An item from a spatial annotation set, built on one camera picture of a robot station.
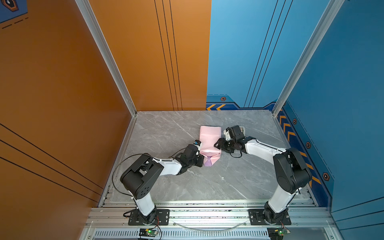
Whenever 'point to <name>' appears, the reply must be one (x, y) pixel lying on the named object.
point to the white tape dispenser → (242, 129)
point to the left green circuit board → (147, 232)
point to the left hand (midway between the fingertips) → (204, 156)
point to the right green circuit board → (276, 233)
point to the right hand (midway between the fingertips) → (215, 146)
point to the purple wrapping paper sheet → (210, 144)
